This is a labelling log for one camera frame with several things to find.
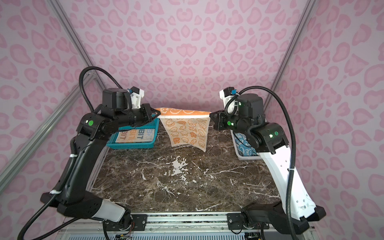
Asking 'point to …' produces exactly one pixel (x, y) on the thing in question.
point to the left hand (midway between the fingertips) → (160, 109)
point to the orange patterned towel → (184, 126)
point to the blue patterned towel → (244, 145)
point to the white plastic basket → (241, 154)
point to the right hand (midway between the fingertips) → (211, 113)
